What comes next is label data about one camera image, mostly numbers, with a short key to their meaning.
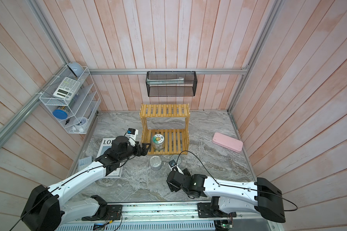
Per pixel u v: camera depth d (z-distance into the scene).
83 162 0.90
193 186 0.55
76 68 0.82
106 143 0.96
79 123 0.84
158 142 0.90
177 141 1.00
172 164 0.69
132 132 0.72
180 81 0.88
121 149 0.63
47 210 0.39
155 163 0.86
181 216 0.73
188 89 1.08
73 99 0.75
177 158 0.85
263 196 0.42
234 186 0.47
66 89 0.76
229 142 0.99
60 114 0.76
